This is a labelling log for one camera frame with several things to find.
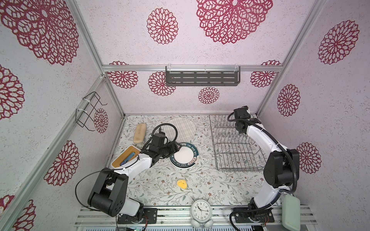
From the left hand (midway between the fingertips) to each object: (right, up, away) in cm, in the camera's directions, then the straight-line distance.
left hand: (179, 148), depth 88 cm
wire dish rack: (+38, -4, +10) cm, 39 cm away
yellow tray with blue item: (-32, -4, +2) cm, 33 cm away
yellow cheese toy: (+2, -20, -5) cm, 20 cm away
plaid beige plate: (+4, +13, +25) cm, 28 cm away
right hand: (+44, +15, -1) cm, 47 cm away
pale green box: (+55, -32, -18) cm, 66 cm away
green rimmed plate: (+3, -10, +2) cm, 11 cm away
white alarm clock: (+11, -30, -16) cm, 36 cm away
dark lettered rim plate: (+4, -8, +9) cm, 13 cm away
